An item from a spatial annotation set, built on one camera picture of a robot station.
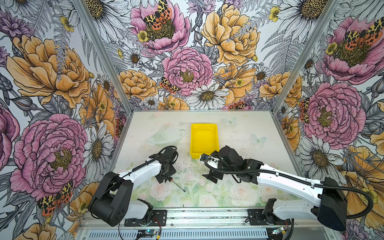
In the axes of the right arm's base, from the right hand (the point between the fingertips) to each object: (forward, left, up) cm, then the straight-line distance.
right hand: (209, 169), depth 77 cm
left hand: (+1, +23, -13) cm, 26 cm away
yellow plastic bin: (+25, +1, -9) cm, 26 cm away
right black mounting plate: (-21, -23, -4) cm, 31 cm away
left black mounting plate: (-19, +25, -12) cm, 34 cm away
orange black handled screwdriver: (0, +21, -12) cm, 24 cm away
